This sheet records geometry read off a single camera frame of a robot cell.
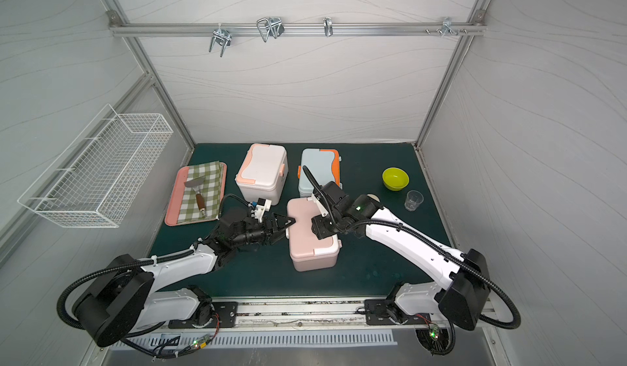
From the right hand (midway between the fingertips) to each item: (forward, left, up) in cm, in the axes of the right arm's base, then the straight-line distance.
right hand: (318, 226), depth 76 cm
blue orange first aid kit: (+25, -1, 0) cm, 25 cm away
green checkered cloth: (+21, +47, -14) cm, 54 cm away
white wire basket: (+4, +63, +17) cm, 66 cm away
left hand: (-1, +8, -1) cm, 8 cm away
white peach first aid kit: (+21, +22, 0) cm, 30 cm away
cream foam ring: (+22, -22, -16) cm, 34 cm away
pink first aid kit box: (-8, +2, -1) cm, 9 cm away
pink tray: (+12, +59, -13) cm, 62 cm away
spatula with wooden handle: (+24, +55, -14) cm, 62 cm away
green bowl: (+31, -32, -15) cm, 47 cm away
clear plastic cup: (+20, -38, -13) cm, 45 cm away
